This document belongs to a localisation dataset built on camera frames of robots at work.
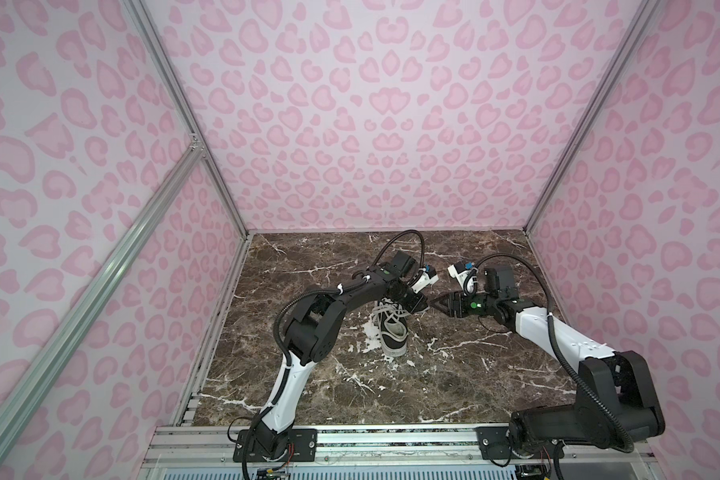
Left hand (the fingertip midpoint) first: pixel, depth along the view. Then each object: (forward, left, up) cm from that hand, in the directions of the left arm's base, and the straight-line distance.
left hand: (430, 303), depth 92 cm
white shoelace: (-2, +13, +1) cm, 13 cm away
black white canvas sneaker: (-11, +12, +1) cm, 16 cm away
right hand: (-4, -1, +8) cm, 9 cm away
